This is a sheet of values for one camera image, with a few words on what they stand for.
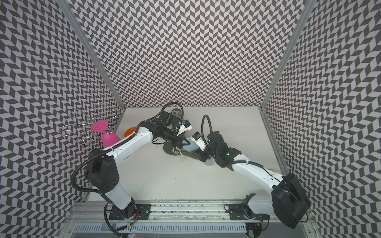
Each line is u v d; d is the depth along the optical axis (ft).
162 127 2.22
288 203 1.31
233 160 1.80
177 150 2.85
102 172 1.44
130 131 3.16
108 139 2.44
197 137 2.24
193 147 2.63
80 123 2.66
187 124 2.36
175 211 2.44
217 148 2.00
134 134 1.80
